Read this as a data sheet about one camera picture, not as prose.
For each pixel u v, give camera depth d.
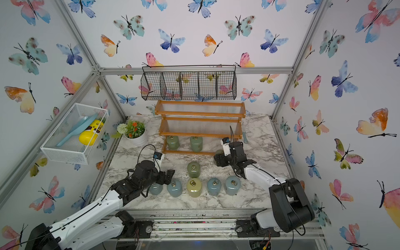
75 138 0.69
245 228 0.74
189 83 0.98
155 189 0.79
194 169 0.85
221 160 0.79
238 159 0.69
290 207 0.44
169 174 0.73
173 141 0.96
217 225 0.75
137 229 0.72
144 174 0.60
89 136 0.69
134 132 0.95
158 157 0.70
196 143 0.96
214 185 0.80
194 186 0.79
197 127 1.16
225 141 0.79
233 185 0.79
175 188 0.79
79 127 0.67
